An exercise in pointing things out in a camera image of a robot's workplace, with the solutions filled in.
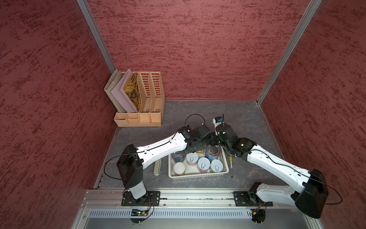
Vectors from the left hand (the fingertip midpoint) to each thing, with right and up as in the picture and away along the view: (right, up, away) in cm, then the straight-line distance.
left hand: (194, 150), depth 78 cm
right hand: (+9, +7, +1) cm, 11 cm away
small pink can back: (+5, -9, +2) cm, 11 cm away
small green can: (+13, -9, +1) cm, 16 cm away
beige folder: (-52, +46, +16) cm, 71 cm away
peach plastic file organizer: (-36, +31, +43) cm, 64 cm away
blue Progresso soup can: (-9, -3, -1) cm, 10 cm away
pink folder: (-48, +32, +12) cm, 59 cm away
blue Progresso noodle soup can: (+11, -2, +3) cm, 12 cm away
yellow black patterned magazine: (-44, +38, +21) cm, 62 cm away
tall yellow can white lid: (+4, -3, +8) cm, 10 cm away
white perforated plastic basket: (+10, -7, +3) cm, 12 cm away
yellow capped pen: (+23, -11, +7) cm, 26 cm away
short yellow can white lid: (-9, -10, 0) cm, 14 cm away
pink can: (-2, -6, +4) cm, 8 cm away
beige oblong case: (-22, -11, +3) cm, 25 cm away
